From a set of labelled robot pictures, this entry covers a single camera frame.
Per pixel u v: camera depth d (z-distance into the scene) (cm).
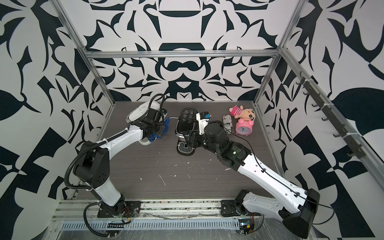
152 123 71
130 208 73
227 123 103
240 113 105
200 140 59
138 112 84
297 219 39
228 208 74
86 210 67
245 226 71
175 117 104
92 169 46
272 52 97
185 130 78
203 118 59
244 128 98
